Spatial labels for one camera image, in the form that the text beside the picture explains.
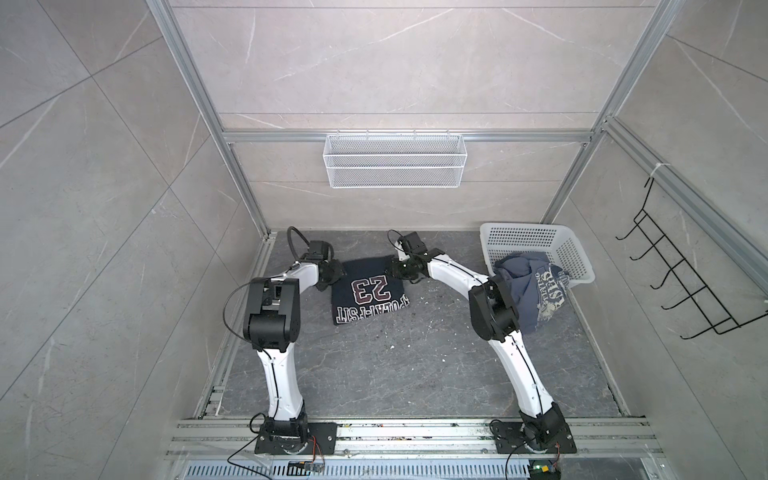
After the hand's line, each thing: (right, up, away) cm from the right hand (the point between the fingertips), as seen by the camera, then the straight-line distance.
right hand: (389, 269), depth 106 cm
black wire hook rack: (+66, -8, -48) cm, 82 cm away
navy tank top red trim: (-8, -7, -8) cm, 13 cm away
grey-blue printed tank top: (+45, -4, -16) cm, 48 cm away
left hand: (-19, +1, -1) cm, 19 cm away
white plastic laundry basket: (+63, +10, +4) cm, 64 cm away
